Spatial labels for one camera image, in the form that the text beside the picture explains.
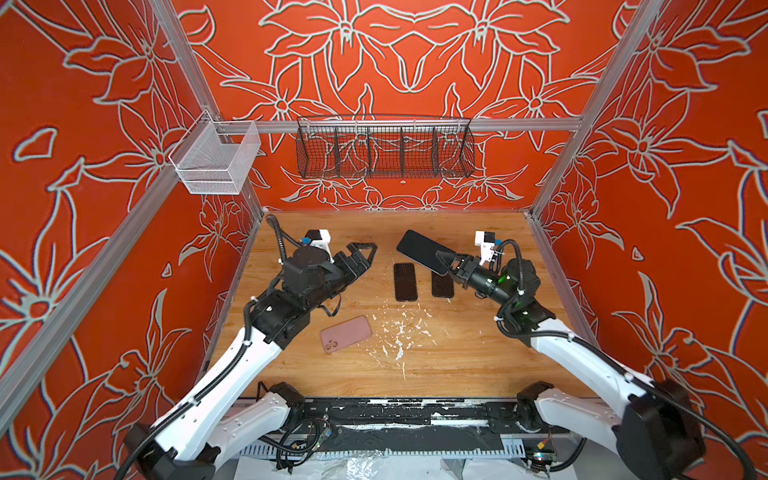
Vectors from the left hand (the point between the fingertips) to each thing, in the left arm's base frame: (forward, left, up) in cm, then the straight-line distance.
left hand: (369, 253), depth 66 cm
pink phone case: (-6, +9, -34) cm, 36 cm away
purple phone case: (+5, -13, -5) cm, 15 cm away
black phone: (+12, -10, -31) cm, 35 cm away
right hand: (+2, -15, -3) cm, 15 cm away
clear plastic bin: (+36, +53, -1) cm, 64 cm away
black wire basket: (+46, -1, -2) cm, 46 cm away
